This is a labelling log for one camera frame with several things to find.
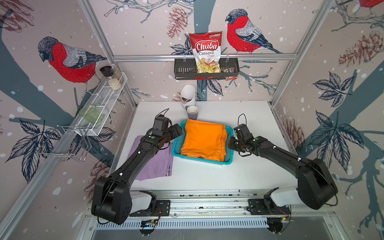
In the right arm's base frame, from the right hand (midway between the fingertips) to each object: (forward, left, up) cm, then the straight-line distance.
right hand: (228, 142), depth 89 cm
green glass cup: (-3, +69, +28) cm, 75 cm away
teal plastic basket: (-1, +31, -1) cm, 31 cm away
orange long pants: (+2, +15, -1) cm, 15 cm away
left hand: (+3, +29, +11) cm, 31 cm away
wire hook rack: (-18, +70, +29) cm, 78 cm away
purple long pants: (-14, +41, -5) cm, 43 cm away
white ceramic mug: (+40, +28, +2) cm, 49 cm away
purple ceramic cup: (+24, +23, +1) cm, 33 cm away
